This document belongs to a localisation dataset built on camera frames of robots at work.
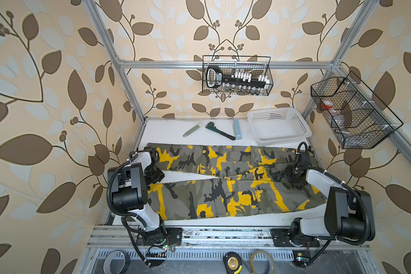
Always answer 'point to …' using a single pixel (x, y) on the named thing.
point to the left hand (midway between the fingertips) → (156, 181)
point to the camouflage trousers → (249, 181)
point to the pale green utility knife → (193, 129)
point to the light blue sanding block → (237, 129)
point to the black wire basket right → (357, 118)
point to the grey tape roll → (107, 264)
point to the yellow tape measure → (233, 262)
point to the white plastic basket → (272, 126)
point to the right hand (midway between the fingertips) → (290, 180)
